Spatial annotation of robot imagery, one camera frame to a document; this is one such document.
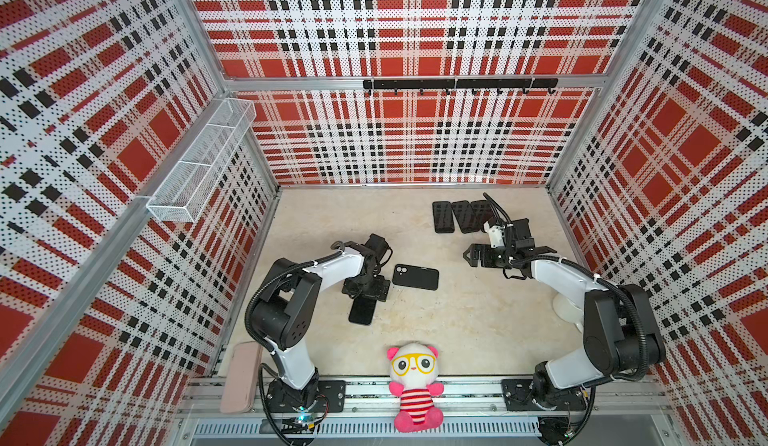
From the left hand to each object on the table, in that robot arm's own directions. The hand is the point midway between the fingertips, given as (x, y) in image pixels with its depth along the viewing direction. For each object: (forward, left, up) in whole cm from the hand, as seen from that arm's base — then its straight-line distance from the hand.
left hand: (369, 299), depth 90 cm
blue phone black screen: (-4, +2, +1) cm, 4 cm away
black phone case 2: (+32, -35, 0) cm, 47 cm away
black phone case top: (+8, -14, -1) cm, 16 cm away
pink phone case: (-22, +30, +3) cm, 37 cm away
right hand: (+10, -34, +8) cm, 37 cm away
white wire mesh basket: (+28, +58, +20) cm, 68 cm away
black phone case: (+32, -26, 0) cm, 42 cm away
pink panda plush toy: (-20, -13, +7) cm, 25 cm away
